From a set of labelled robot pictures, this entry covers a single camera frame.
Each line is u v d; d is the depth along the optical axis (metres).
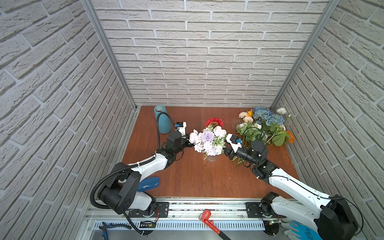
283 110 1.06
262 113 0.97
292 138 0.95
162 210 0.74
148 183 0.78
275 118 0.95
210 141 0.63
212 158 0.90
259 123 0.99
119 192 0.42
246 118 1.09
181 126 0.76
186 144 0.74
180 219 0.71
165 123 0.93
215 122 0.74
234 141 0.60
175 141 0.65
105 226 0.68
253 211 0.74
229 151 0.66
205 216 0.71
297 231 0.68
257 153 0.57
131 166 0.47
